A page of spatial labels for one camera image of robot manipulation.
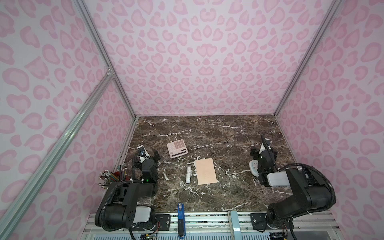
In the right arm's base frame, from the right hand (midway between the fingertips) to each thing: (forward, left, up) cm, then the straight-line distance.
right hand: (264, 144), depth 91 cm
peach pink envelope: (-14, +35, -10) cm, 39 cm away
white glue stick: (-17, +45, -8) cm, 49 cm away
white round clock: (-12, +7, -6) cm, 15 cm away
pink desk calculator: (+1, +54, -7) cm, 54 cm away
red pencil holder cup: (-21, +81, +3) cm, 84 cm away
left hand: (-6, +70, +4) cm, 71 cm away
